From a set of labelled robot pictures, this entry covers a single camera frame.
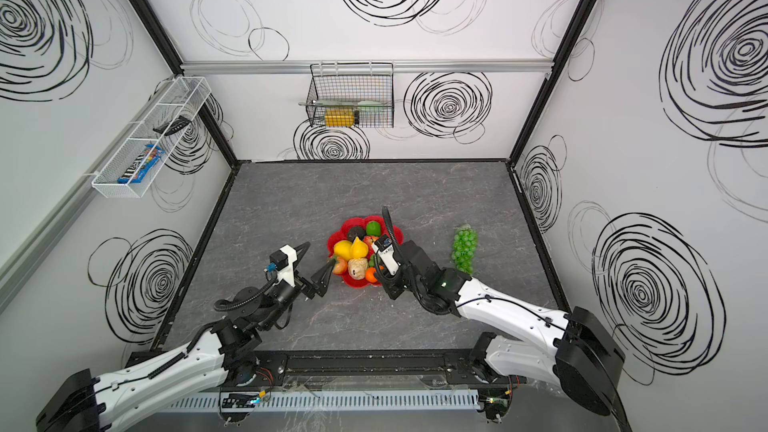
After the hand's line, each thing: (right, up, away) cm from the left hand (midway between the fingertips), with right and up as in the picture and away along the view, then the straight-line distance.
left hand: (322, 253), depth 72 cm
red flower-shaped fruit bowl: (+19, 0, +27) cm, 33 cm away
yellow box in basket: (+2, +37, +16) cm, 40 cm away
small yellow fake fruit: (+8, -2, +13) cm, 16 cm away
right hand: (+13, -6, +6) cm, 16 cm away
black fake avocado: (+6, +2, +22) cm, 23 cm away
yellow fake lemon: (+2, -2, +17) cm, 17 cm away
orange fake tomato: (+11, -8, +11) cm, 17 cm away
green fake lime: (+11, +3, +22) cm, 25 cm away
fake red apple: (+10, 0, +18) cm, 21 cm away
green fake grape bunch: (+40, -3, +19) cm, 44 cm away
